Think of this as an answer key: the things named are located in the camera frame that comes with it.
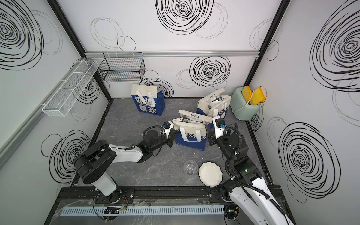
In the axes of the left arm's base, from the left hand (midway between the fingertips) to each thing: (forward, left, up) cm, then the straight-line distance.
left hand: (178, 131), depth 83 cm
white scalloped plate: (-20, -19, -13) cm, 31 cm away
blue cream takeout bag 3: (+24, +23, +3) cm, 33 cm away
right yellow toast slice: (+26, -54, +6) cm, 60 cm away
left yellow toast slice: (+29, -46, +7) cm, 55 cm away
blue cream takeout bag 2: (+13, -22, +10) cm, 28 cm away
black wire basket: (+83, +62, -10) cm, 104 cm away
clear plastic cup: (-16, -8, -14) cm, 23 cm away
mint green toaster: (+20, -44, -2) cm, 48 cm away
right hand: (-6, -16, +18) cm, 25 cm away
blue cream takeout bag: (-3, -7, +8) cm, 11 cm away
